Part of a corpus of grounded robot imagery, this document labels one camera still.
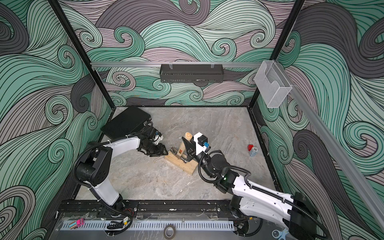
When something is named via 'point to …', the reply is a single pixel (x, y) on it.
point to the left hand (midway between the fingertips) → (164, 152)
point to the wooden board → (189, 167)
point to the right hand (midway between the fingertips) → (183, 138)
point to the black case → (125, 123)
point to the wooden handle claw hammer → (181, 150)
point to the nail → (157, 158)
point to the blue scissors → (280, 235)
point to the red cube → (249, 147)
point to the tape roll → (173, 234)
